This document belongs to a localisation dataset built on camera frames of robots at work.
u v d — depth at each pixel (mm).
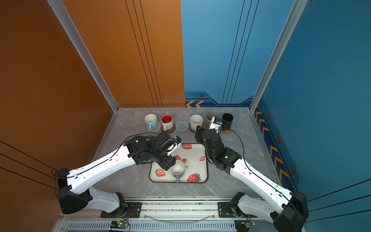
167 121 1050
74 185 394
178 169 867
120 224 709
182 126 1085
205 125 1056
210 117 1001
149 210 756
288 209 381
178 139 634
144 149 465
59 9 699
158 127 1068
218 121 621
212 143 527
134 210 737
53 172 429
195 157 920
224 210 726
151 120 1023
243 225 708
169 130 1031
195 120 1023
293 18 728
